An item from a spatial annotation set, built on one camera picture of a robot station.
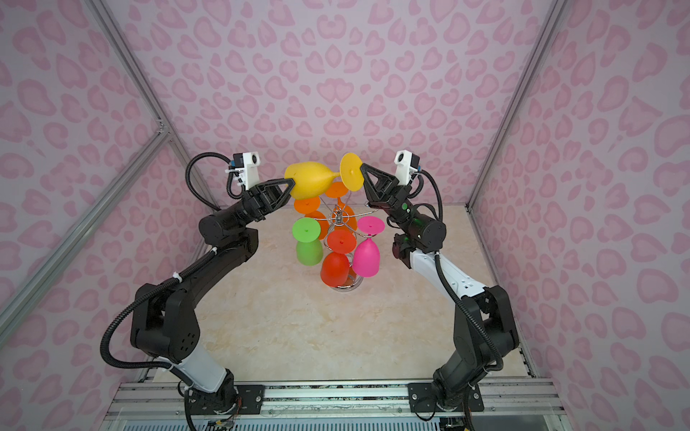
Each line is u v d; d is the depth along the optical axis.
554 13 0.69
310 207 0.75
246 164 0.57
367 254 0.76
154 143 0.86
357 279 0.98
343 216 0.75
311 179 0.57
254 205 0.56
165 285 0.48
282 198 0.58
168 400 0.75
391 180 0.56
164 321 0.45
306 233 0.69
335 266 0.73
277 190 0.61
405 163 0.58
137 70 0.79
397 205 0.54
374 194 0.55
